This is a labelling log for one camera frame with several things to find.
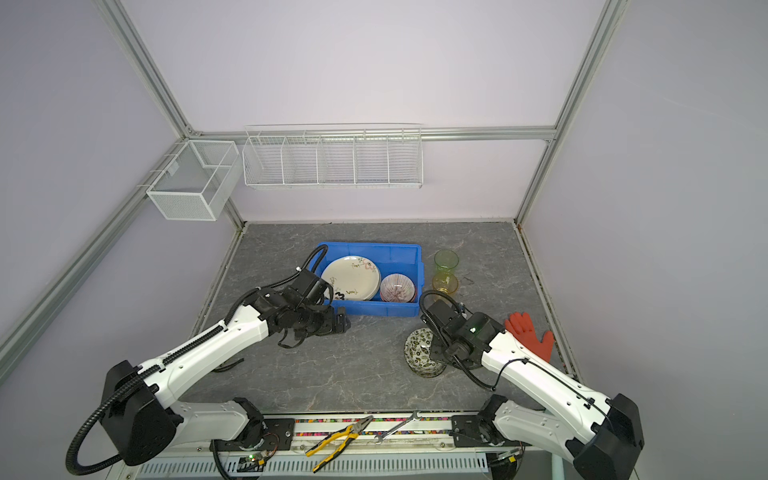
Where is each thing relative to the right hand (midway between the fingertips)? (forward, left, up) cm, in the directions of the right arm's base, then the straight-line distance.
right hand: (441, 354), depth 76 cm
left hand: (+5, +28, +3) cm, 29 cm away
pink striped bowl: (+24, +12, -6) cm, 27 cm away
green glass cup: (+33, -5, -3) cm, 33 cm away
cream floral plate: (+29, +25, -8) cm, 39 cm away
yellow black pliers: (-16, +24, -10) cm, 30 cm away
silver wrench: (-17, +16, -10) cm, 26 cm away
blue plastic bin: (+37, +14, -7) cm, 40 cm away
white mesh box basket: (+56, +82, +13) cm, 100 cm away
